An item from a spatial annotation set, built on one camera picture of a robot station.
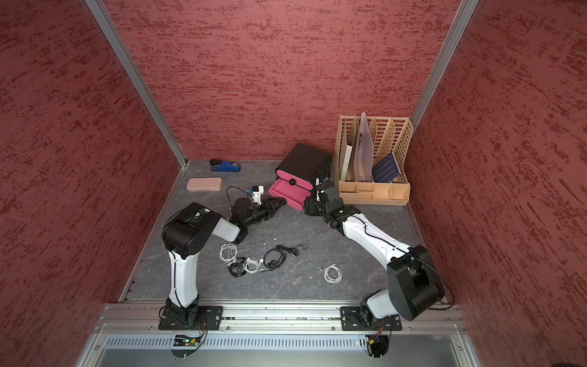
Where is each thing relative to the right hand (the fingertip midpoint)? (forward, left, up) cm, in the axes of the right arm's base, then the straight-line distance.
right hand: (312, 205), depth 88 cm
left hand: (+4, +11, -4) cm, 12 cm away
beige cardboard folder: (+20, -15, +16) cm, 30 cm away
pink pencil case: (+21, +52, -11) cm, 57 cm away
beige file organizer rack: (+34, -38, +7) cm, 52 cm away
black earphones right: (-16, +15, -13) cm, 26 cm away
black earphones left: (-20, +29, -11) cm, 37 cm away
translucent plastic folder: (+29, -26, +1) cm, 39 cm away
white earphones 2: (-19, +24, -12) cm, 33 cm away
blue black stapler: (+32, +45, -8) cm, 56 cm away
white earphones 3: (-23, -5, -13) cm, 27 cm away
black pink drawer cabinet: (+13, +5, +5) cm, 15 cm away
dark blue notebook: (+20, -36, -3) cm, 41 cm away
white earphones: (-14, +34, -11) cm, 38 cm away
